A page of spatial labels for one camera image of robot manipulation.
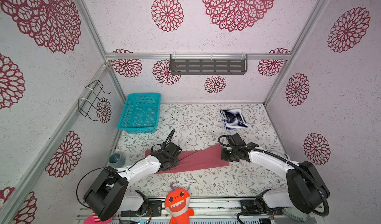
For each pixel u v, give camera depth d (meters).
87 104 0.76
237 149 0.69
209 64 0.93
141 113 1.16
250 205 0.75
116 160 0.89
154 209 0.73
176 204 0.68
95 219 0.66
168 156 0.67
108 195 0.42
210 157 0.90
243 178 0.84
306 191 0.42
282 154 0.88
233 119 1.13
